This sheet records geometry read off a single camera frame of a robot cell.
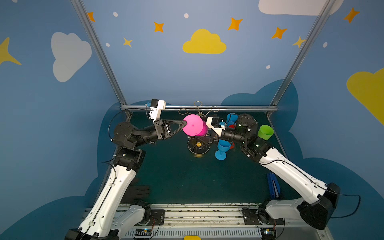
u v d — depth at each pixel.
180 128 0.51
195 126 0.51
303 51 0.85
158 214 0.76
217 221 0.73
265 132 0.96
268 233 0.73
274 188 0.82
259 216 0.66
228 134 0.56
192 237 0.68
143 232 0.73
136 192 0.80
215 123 0.50
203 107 1.85
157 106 0.50
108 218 0.38
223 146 0.84
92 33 0.77
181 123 0.51
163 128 0.49
